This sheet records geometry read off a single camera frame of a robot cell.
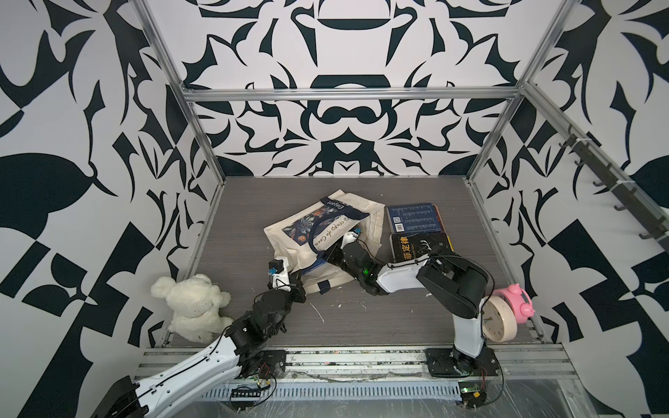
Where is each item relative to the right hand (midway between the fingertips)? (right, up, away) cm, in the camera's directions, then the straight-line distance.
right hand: (316, 241), depth 88 cm
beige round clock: (+50, -19, -16) cm, 56 cm away
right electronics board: (+43, -39, -17) cm, 61 cm away
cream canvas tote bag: (-4, +1, -4) cm, 6 cm away
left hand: (-5, -6, -8) cm, 11 cm away
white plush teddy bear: (-29, -13, -22) cm, 38 cm away
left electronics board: (-18, -40, -17) cm, 47 cm away
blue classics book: (+37, +7, +14) cm, 40 cm away
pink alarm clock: (+59, -15, -12) cm, 63 cm away
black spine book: (+31, -3, +6) cm, 32 cm away
